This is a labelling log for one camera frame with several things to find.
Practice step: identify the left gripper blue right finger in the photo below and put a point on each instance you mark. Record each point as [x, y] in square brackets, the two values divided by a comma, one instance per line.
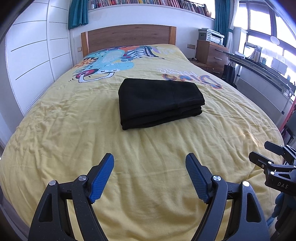
[246, 220]

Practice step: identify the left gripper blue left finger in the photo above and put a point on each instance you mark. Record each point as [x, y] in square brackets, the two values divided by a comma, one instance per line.
[51, 220]

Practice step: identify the black pants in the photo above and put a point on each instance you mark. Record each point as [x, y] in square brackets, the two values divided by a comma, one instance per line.
[144, 103]

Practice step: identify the grey chair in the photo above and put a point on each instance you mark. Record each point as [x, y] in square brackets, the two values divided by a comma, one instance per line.
[288, 132]

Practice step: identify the long desk by window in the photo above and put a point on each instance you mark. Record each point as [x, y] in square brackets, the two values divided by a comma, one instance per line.
[270, 84]

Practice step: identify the yellow cartoon bed cover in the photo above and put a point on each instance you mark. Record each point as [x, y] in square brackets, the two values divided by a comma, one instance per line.
[149, 195]

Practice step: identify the black bag by cabinet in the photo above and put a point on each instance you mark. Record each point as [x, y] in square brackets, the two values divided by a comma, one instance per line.
[229, 73]

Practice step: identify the wooden drawer cabinet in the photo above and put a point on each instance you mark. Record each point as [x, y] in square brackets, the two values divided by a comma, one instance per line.
[210, 57]

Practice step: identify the white printer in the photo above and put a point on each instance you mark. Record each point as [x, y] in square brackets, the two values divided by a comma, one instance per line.
[210, 35]

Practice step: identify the white wardrobe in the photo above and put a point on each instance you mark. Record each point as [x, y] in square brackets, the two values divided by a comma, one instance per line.
[38, 50]

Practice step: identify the teal curtain right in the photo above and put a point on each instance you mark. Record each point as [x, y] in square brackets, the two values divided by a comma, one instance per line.
[223, 17]

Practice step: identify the teal curtain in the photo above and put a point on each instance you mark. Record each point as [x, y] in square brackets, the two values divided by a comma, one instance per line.
[78, 14]
[223, 17]

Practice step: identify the wooden headboard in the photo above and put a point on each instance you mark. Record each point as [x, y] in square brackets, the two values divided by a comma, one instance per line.
[127, 35]

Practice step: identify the teal curtain left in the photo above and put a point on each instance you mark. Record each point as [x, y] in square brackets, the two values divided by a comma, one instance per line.
[78, 14]

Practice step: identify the row of books on shelf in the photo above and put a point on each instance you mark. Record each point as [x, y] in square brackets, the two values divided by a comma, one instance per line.
[205, 8]

